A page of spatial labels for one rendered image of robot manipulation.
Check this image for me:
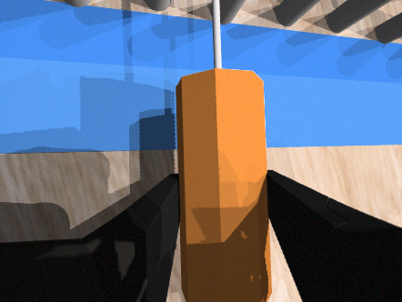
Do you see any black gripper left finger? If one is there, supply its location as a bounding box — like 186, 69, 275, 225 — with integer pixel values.
0, 174, 180, 302

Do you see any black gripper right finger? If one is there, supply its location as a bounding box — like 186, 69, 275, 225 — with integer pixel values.
266, 170, 402, 302

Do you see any orange-brown tool handle with grey metal shaft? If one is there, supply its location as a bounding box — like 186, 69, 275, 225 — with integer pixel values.
176, 0, 272, 302

